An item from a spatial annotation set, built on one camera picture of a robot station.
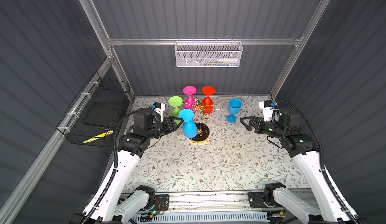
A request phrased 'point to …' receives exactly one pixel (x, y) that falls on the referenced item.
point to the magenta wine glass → (189, 103)
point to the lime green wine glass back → (176, 101)
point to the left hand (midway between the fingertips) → (180, 121)
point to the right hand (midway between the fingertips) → (248, 121)
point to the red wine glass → (207, 103)
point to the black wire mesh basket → (92, 119)
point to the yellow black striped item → (102, 135)
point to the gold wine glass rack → (203, 128)
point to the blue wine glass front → (234, 107)
